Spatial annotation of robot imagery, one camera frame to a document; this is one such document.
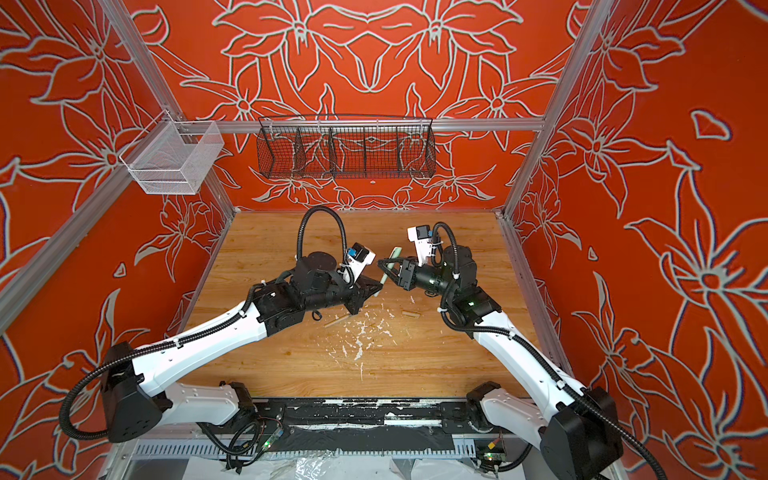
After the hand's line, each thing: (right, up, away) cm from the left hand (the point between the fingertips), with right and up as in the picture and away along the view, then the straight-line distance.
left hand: (381, 282), depth 69 cm
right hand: (-1, +4, -1) cm, 4 cm away
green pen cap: (+3, +7, -2) cm, 8 cm away
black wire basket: (-12, +42, +31) cm, 53 cm away
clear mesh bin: (-66, +36, +23) cm, 78 cm away
